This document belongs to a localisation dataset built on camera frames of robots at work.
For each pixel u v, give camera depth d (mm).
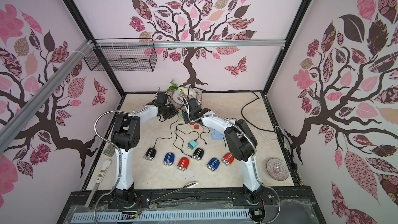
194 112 741
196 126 974
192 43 939
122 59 932
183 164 825
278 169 813
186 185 775
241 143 526
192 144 899
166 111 920
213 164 813
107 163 848
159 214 699
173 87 1185
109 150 858
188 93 1090
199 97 1177
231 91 1219
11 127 507
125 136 584
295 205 727
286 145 957
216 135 944
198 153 856
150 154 854
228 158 835
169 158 839
